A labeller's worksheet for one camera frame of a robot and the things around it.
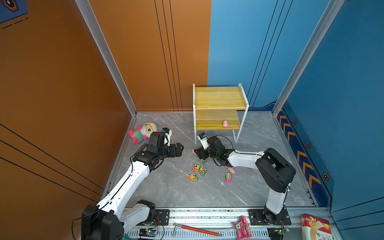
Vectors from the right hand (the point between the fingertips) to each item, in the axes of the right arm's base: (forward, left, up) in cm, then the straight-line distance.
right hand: (199, 147), depth 93 cm
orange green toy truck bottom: (-17, +3, -4) cm, 18 cm away
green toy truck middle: (-13, -2, -4) cm, 14 cm away
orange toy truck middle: (-12, +2, -3) cm, 13 cm away
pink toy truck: (-18, -17, -4) cm, 25 cm away
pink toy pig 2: (+9, -16, +12) cm, 22 cm away
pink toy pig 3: (-13, -19, -4) cm, 24 cm away
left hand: (-5, +12, +11) cm, 17 cm away
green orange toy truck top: (-7, -3, -4) cm, 9 cm away
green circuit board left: (-43, +24, -7) cm, 50 cm away
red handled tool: (-41, +4, -7) cm, 42 cm away
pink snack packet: (-41, -21, -6) cm, 46 cm away
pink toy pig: (-3, +3, 0) cm, 4 cm away
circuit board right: (-43, -37, -8) cm, 57 cm away
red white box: (-41, -52, -3) cm, 66 cm away
